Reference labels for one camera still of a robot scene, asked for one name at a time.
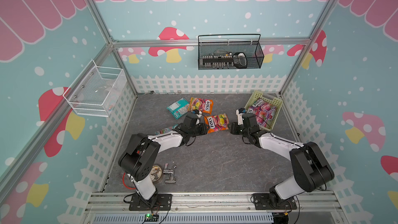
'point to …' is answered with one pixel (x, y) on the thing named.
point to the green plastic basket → (255, 96)
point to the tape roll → (155, 173)
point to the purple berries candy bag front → (265, 115)
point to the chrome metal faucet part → (169, 174)
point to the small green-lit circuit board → (151, 217)
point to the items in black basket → (223, 60)
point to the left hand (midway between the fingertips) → (208, 129)
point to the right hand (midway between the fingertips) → (231, 123)
